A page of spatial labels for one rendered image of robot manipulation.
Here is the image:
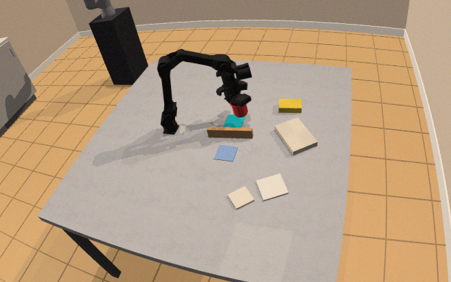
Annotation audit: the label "red plastic cup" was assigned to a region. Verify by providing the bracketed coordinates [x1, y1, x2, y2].
[230, 102, 248, 117]

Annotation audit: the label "cream flat rectangular tile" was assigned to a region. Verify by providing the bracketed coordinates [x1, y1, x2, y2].
[256, 174, 288, 201]

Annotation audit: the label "beige flat rectangular slab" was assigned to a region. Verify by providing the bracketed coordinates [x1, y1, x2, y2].
[275, 117, 317, 156]

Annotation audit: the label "yellow rectangular block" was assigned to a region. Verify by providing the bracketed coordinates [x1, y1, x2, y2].
[279, 99, 302, 113]

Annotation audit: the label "beige square tile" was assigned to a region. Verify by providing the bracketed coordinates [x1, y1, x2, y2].
[228, 186, 255, 210]

